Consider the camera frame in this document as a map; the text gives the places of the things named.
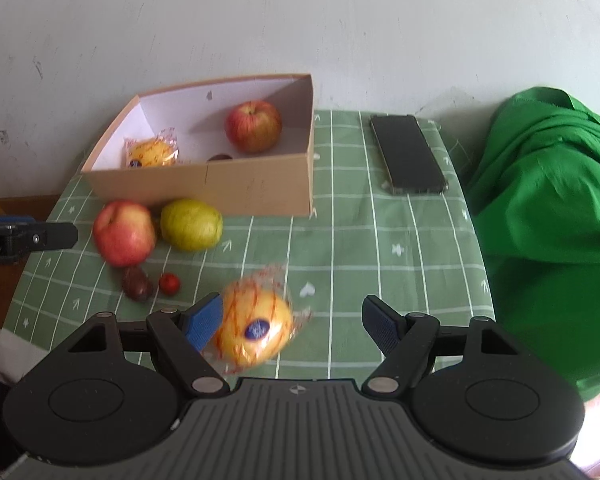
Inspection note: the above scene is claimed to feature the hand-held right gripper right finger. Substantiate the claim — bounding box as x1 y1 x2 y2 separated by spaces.
360 295 513 398

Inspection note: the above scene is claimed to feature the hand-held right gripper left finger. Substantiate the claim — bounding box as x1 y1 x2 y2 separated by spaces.
70 292 231 398

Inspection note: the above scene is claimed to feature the round yellow fruit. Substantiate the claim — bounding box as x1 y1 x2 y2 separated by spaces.
204 262 313 375

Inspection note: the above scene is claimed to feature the pale red apple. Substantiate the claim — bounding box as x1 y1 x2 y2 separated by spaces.
92 200 157 268

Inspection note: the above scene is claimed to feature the red date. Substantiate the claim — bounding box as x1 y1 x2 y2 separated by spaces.
121 266 154 302

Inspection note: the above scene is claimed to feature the green pear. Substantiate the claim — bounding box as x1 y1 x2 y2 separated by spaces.
160 198 224 253

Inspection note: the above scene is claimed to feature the long yellow fruit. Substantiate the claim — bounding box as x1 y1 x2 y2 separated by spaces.
124 127 181 168

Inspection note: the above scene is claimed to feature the cardboard box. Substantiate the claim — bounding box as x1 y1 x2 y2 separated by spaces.
80 73 315 217

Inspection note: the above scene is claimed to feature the deep red apple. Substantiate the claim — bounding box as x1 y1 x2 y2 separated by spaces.
224 100 283 155

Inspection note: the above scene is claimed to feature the green checkered tablecloth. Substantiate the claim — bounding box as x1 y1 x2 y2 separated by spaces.
0 109 496 381

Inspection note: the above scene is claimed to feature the black smartphone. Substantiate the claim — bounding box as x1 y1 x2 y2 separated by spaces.
369 114 449 196

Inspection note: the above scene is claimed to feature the green cloth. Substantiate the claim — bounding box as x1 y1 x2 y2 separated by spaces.
462 86 600 403

